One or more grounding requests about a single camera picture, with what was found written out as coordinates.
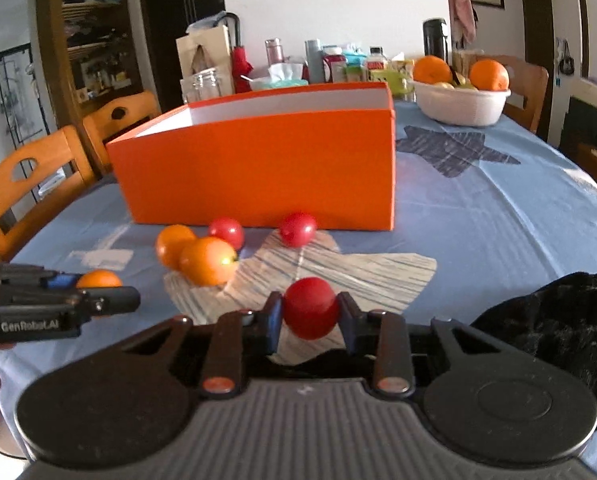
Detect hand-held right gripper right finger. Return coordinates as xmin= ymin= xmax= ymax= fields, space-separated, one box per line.
xmin=335 ymin=291 xmax=504 ymax=396

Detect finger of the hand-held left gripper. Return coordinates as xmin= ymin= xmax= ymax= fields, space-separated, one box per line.
xmin=42 ymin=270 xmax=80 ymax=292
xmin=81 ymin=286 xmax=142 ymax=317

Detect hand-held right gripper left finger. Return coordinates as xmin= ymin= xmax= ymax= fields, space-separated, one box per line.
xmin=121 ymin=291 xmax=285 ymax=396

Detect small orange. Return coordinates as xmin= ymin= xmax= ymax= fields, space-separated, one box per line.
xmin=156 ymin=224 xmax=199 ymax=272
xmin=76 ymin=269 xmax=124 ymax=291
xmin=179 ymin=236 xmax=239 ymax=287

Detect red cherry tomato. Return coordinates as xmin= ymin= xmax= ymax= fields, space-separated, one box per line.
xmin=208 ymin=217 xmax=246 ymax=251
xmin=283 ymin=276 xmax=339 ymax=341
xmin=279 ymin=212 xmax=318 ymax=248

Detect orange cardboard box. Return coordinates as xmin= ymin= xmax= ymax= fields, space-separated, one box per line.
xmin=105 ymin=82 xmax=397 ymax=232

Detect light wooden chair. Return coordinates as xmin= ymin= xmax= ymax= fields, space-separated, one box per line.
xmin=0 ymin=125 xmax=96 ymax=263
xmin=82 ymin=91 xmax=163 ymax=176

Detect blue star-print tablecloth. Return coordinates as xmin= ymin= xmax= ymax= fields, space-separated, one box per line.
xmin=0 ymin=97 xmax=597 ymax=480

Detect black metal rack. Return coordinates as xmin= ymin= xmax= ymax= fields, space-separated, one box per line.
xmin=0 ymin=45 xmax=59 ymax=131

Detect black cloth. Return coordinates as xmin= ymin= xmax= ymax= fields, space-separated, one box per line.
xmin=471 ymin=271 xmax=597 ymax=431

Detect clear glass jar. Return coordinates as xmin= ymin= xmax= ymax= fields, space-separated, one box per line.
xmin=181 ymin=76 xmax=202 ymax=105
xmin=196 ymin=70 xmax=222 ymax=100

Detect green tissue box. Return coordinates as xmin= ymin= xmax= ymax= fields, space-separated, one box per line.
xmin=248 ymin=62 xmax=309 ymax=92

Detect white perforated plastic basket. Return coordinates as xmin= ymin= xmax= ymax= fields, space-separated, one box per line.
xmin=408 ymin=77 xmax=512 ymax=127

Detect yellow-green panda mug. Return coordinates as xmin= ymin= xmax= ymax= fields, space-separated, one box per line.
xmin=371 ymin=69 xmax=414 ymax=100

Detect wooden shelf cabinet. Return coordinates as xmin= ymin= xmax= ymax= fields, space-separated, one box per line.
xmin=33 ymin=0 xmax=144 ymax=133

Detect red snack packet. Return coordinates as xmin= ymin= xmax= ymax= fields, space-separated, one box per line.
xmin=323 ymin=46 xmax=348 ymax=83

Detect red folded umbrella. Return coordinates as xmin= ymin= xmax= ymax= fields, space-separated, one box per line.
xmin=221 ymin=12 xmax=253 ymax=93

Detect grey tall bottle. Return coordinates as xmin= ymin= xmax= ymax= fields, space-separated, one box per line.
xmin=305 ymin=39 xmax=326 ymax=84

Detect clear bottle black cap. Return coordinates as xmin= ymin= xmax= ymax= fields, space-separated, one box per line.
xmin=365 ymin=46 xmax=389 ymax=72

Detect large orange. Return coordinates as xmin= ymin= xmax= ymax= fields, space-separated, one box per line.
xmin=412 ymin=55 xmax=453 ymax=84
xmin=469 ymin=59 xmax=510 ymax=92

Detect brown paper bag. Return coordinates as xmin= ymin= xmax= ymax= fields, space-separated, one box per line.
xmin=176 ymin=25 xmax=232 ymax=96

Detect wooden chair with cutout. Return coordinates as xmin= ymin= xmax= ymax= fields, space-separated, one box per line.
xmin=471 ymin=54 xmax=549 ymax=133

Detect black thermos flask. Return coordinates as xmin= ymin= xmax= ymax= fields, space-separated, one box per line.
xmin=423 ymin=18 xmax=450 ymax=63

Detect black speaker box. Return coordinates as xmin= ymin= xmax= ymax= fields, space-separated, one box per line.
xmin=563 ymin=95 xmax=597 ymax=156

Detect white storage box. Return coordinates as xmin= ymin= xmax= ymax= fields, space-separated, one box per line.
xmin=571 ymin=77 xmax=597 ymax=107

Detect black hanging handbag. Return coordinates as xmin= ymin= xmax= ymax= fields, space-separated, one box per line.
xmin=558 ymin=40 xmax=576 ymax=73

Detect pink hanging clothes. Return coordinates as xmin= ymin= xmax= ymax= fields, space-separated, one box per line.
xmin=445 ymin=0 xmax=479 ymax=43

